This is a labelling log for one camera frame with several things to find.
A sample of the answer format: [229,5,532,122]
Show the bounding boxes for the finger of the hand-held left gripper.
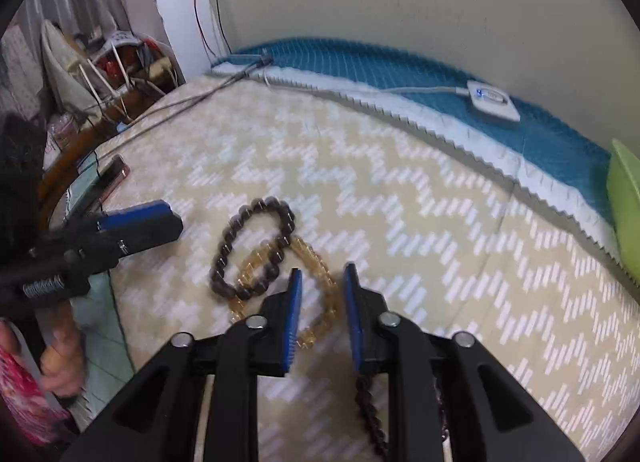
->
[95,199,171,233]
[75,215,184,264]

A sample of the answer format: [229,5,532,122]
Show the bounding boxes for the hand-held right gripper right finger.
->
[343,263,586,462]

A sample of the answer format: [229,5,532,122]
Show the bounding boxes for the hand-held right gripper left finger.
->
[60,268,304,462]

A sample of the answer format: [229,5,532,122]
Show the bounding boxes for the yellow crystal bead bracelet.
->
[229,237,343,349]

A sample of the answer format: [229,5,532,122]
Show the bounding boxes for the dark smoky bead bracelet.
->
[210,196,298,300]

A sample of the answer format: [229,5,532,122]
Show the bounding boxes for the dark red small-bead bracelet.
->
[352,373,451,460]

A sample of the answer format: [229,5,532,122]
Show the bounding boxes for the person's left hand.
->
[40,302,88,398]

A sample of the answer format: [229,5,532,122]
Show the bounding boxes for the smartphone with rose gold edge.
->
[65,155,132,223]

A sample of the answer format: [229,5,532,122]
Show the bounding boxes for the beige chevron cloth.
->
[95,75,640,462]

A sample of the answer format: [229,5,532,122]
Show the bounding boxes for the red floral clothing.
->
[0,319,71,447]

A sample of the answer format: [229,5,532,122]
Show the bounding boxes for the cluttered side rack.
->
[40,17,181,143]

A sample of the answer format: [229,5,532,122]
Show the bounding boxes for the blue patterned cloth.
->
[210,36,626,263]

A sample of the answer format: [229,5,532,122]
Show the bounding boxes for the white square charger device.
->
[467,80,522,124]

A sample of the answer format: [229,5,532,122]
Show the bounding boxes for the green plastic basin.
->
[606,138,640,288]

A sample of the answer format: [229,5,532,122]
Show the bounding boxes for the black cable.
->
[75,56,275,178]
[90,57,273,163]

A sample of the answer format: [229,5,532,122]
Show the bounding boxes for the white charger cable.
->
[260,67,471,98]

